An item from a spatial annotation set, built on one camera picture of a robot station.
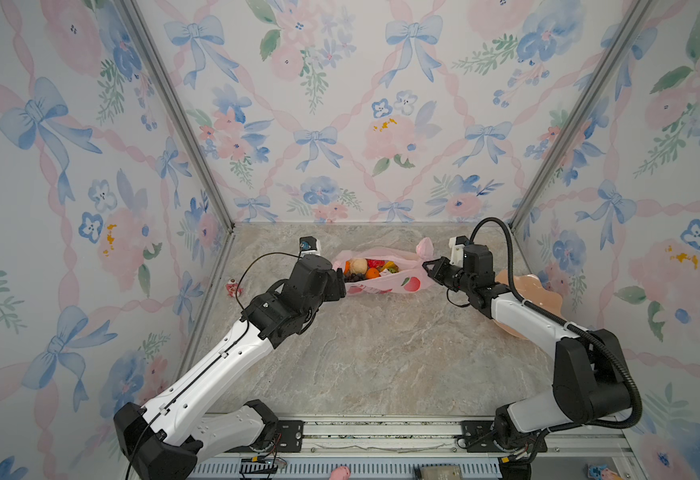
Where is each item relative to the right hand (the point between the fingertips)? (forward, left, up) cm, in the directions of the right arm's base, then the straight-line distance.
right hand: (422, 261), depth 88 cm
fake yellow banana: (+8, +8, -12) cm, 16 cm away
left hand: (-12, +25, +11) cm, 30 cm away
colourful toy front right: (-49, -37, -15) cm, 63 cm away
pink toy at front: (-50, +22, -14) cm, 57 cm away
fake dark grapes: (+3, +20, -13) cm, 24 cm away
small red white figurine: (-2, +60, -12) cm, 61 cm away
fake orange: (+5, +14, -12) cm, 19 cm away
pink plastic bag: (-6, +11, +3) cm, 13 cm away
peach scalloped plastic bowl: (+1, -39, -16) cm, 42 cm away
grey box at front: (-50, 0, -13) cm, 51 cm away
